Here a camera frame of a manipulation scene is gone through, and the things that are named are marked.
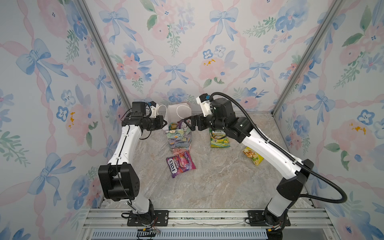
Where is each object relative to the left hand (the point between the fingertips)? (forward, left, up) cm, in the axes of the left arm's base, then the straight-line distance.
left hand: (167, 121), depth 83 cm
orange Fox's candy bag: (+7, -1, -13) cm, 15 cm away
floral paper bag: (-7, -7, -2) cm, 10 cm away
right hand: (-7, -14, +11) cm, 19 cm away
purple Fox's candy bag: (-15, -7, -21) cm, 27 cm away
